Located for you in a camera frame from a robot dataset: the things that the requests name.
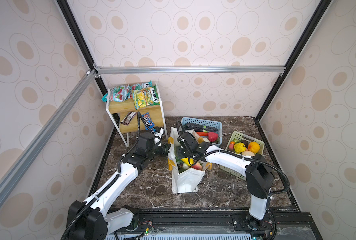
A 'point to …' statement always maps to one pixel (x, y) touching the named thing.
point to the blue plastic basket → (216, 124)
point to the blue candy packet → (148, 120)
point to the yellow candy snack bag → (140, 98)
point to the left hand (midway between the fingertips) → (174, 143)
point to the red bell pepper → (212, 136)
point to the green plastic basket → (240, 135)
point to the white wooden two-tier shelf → (117, 111)
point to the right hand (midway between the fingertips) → (177, 151)
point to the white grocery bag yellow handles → (187, 180)
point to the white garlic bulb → (248, 153)
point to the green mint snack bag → (151, 96)
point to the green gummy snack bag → (119, 93)
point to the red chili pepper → (202, 133)
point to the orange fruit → (254, 147)
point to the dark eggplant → (200, 128)
